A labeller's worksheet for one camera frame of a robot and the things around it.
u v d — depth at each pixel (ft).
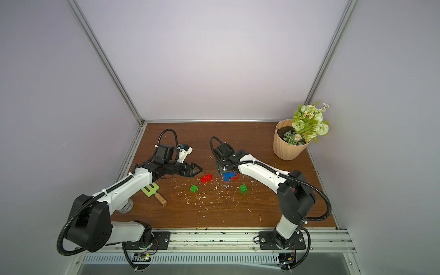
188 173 2.42
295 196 1.45
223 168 1.97
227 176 2.94
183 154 2.54
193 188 2.87
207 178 2.97
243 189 2.79
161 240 2.41
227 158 2.11
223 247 2.39
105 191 1.50
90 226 1.35
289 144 2.81
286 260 2.28
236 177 3.00
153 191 2.87
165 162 2.20
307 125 2.68
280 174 1.55
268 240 2.38
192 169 2.41
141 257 2.34
